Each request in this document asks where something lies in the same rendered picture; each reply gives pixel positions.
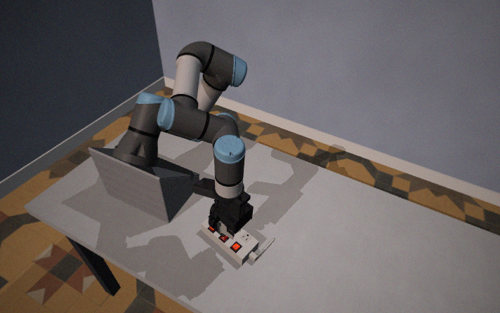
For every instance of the white power strip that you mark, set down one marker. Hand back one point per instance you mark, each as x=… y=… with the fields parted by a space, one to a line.
x=241 y=248

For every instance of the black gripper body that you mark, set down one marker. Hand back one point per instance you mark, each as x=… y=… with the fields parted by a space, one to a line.
x=234 y=213

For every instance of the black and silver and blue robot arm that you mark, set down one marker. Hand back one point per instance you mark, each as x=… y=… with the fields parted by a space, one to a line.
x=180 y=115

